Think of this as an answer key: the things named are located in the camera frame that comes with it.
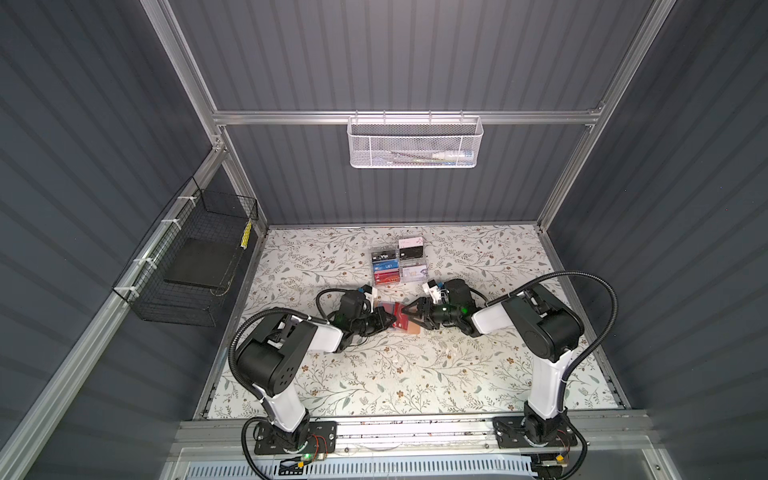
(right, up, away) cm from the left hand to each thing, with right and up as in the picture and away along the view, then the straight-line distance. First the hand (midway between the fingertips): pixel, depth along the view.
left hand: (398, 318), depth 91 cm
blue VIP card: (-4, +16, +11) cm, 20 cm away
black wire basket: (-55, +31, -11) cm, 64 cm away
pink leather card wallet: (+5, -3, +1) cm, 6 cm away
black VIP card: (-5, +19, +11) cm, 23 cm away
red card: (+1, -1, +2) cm, 2 cm away
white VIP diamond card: (+6, +13, +11) cm, 18 cm away
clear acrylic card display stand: (+2, +17, +15) cm, 23 cm away
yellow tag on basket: (-43, +24, -9) cm, 50 cm away
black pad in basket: (-50, +18, -16) cm, 55 cm away
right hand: (+3, 0, +1) cm, 3 cm away
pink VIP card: (+4, +24, +11) cm, 26 cm away
